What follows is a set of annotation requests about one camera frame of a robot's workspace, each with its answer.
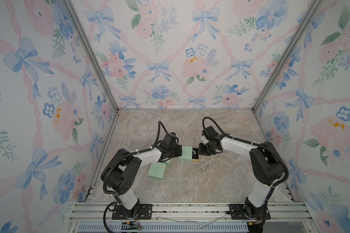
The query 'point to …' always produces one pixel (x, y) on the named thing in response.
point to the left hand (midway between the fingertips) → (183, 151)
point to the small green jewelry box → (157, 170)
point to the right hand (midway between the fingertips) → (200, 152)
